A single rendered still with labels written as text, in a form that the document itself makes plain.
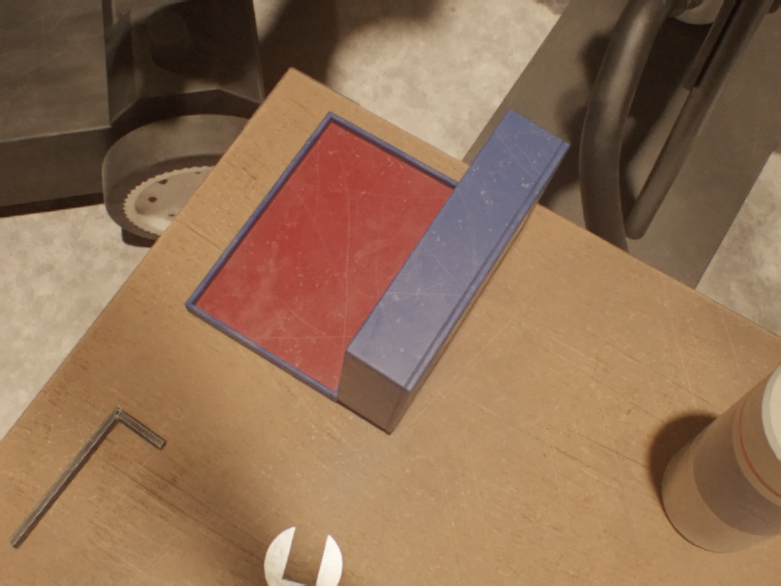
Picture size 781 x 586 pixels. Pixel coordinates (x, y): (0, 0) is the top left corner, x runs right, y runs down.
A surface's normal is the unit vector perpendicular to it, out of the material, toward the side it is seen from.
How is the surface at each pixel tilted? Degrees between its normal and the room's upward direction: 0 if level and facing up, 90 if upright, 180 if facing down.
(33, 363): 0
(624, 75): 32
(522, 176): 6
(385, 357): 6
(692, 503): 90
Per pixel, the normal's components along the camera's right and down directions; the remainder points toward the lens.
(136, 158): -0.50, -0.21
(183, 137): 0.00, -0.33
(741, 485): -0.83, 0.51
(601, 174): -0.04, 0.50
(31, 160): 0.15, 0.92
